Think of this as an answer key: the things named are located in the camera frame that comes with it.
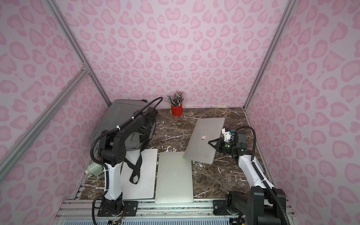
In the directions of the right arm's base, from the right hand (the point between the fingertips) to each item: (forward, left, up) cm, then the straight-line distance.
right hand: (210, 142), depth 81 cm
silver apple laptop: (-22, +37, -14) cm, 45 cm away
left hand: (+13, +45, -6) cm, 48 cm away
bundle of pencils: (+35, +21, +1) cm, 41 cm away
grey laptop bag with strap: (+30, +67, -4) cm, 73 cm away
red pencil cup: (+34, +22, -11) cm, 42 cm away
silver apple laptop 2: (-16, +21, -14) cm, 30 cm away
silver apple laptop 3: (+13, +2, -6) cm, 15 cm away
